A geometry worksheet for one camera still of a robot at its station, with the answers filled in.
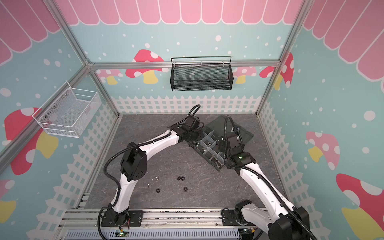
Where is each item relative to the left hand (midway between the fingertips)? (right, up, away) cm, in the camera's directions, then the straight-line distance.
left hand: (203, 137), depth 93 cm
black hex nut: (-26, -29, -10) cm, 40 cm away
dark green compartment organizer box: (+3, -6, +4) cm, 8 cm away
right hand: (+12, -1, -12) cm, 17 cm away
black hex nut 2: (-10, -28, -10) cm, 32 cm away
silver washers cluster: (-28, -23, -6) cm, 37 cm away
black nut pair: (-13, -24, -6) cm, 27 cm away
